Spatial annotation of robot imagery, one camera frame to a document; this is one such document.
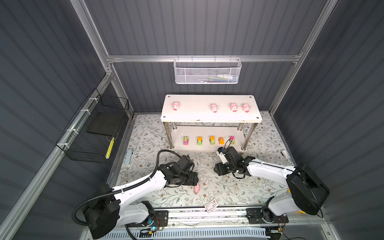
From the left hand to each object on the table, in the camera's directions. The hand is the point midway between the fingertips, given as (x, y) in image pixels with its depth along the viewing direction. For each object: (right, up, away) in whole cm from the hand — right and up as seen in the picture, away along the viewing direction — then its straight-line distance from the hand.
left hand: (193, 180), depth 80 cm
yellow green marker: (-39, +17, -13) cm, 44 cm away
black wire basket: (-51, +23, -9) cm, 57 cm away
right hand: (+15, +4, +8) cm, 18 cm away
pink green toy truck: (-5, +20, +13) cm, 24 cm away
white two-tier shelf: (+8, +32, +33) cm, 47 cm away
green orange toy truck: (+4, +20, +13) cm, 24 cm away
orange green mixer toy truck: (+12, +21, +14) cm, 27 cm away
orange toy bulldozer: (+18, +20, +14) cm, 30 cm away
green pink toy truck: (+25, +19, +13) cm, 34 cm away
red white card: (+9, -12, -3) cm, 16 cm away
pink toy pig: (+2, -5, +2) cm, 6 cm away
